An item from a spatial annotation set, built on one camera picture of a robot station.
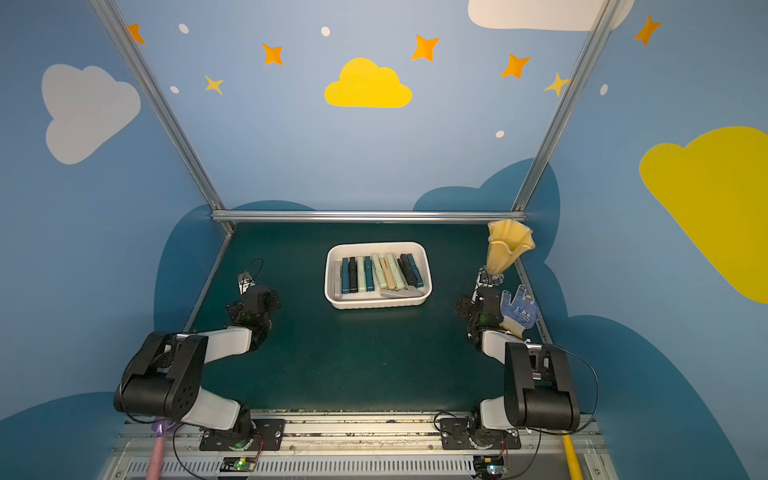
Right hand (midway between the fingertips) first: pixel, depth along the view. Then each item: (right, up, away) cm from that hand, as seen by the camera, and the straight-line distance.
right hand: (479, 294), depth 95 cm
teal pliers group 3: (-19, +4, +7) cm, 21 cm away
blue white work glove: (+14, -7, +1) cm, 16 cm away
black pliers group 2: (-23, +8, +10) cm, 26 cm away
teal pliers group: (-44, +4, +7) cm, 45 cm away
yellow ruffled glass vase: (+7, +17, -6) cm, 19 cm away
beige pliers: (-30, +6, +9) cm, 32 cm away
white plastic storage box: (-17, +14, +12) cm, 26 cm away
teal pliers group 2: (-37, +7, +10) cm, 39 cm away
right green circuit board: (-5, -39, -23) cm, 46 cm away
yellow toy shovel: (+15, -38, -26) cm, 49 cm away
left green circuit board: (-66, -38, -24) cm, 80 cm away
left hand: (-70, +1, -1) cm, 70 cm away
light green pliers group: (-33, +7, +10) cm, 35 cm away
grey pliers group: (-23, 0, +6) cm, 24 cm away
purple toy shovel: (-87, -30, -21) cm, 95 cm away
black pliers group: (-42, +6, +8) cm, 43 cm away
